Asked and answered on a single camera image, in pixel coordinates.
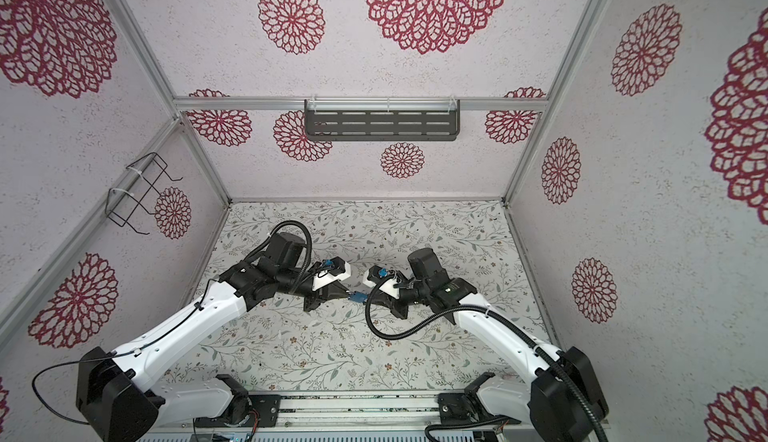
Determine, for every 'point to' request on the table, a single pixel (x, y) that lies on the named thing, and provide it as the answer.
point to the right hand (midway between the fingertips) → (372, 292)
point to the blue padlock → (358, 296)
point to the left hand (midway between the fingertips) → (343, 294)
